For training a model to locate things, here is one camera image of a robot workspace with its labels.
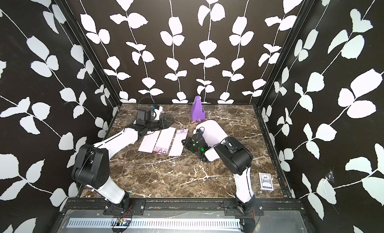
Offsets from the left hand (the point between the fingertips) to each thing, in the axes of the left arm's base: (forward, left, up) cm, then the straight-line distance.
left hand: (172, 120), depth 88 cm
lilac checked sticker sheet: (-9, -2, -17) cm, 19 cm away
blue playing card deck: (-33, -52, -16) cm, 64 cm away
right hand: (-6, -3, -12) cm, 14 cm away
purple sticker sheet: (-4, +7, -17) cm, 19 cm away
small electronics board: (-48, +25, -19) cm, 57 cm away
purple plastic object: (+14, -16, -7) cm, 22 cm away
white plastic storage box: (-1, -26, -12) cm, 29 cm away
